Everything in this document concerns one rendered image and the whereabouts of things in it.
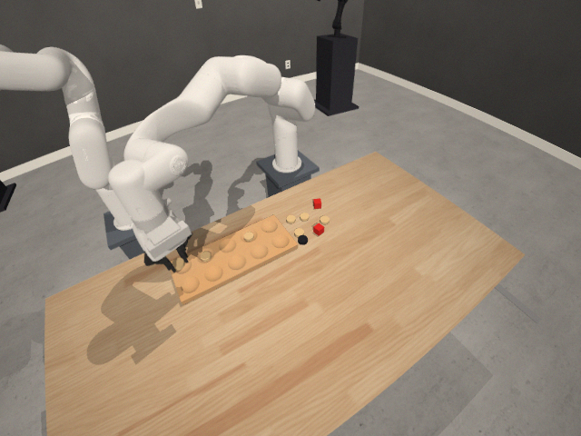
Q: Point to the tan tray with round pockets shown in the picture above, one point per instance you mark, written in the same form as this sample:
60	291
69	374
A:
232	257

